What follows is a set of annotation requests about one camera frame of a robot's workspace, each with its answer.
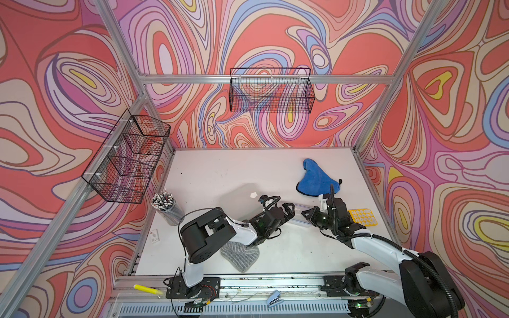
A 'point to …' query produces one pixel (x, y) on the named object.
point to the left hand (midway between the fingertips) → (295, 211)
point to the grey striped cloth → (240, 257)
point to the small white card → (154, 236)
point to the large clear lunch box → (242, 203)
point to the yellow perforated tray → (364, 216)
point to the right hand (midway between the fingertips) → (302, 217)
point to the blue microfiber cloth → (315, 181)
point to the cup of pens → (165, 203)
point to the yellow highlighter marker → (146, 289)
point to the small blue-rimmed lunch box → (298, 218)
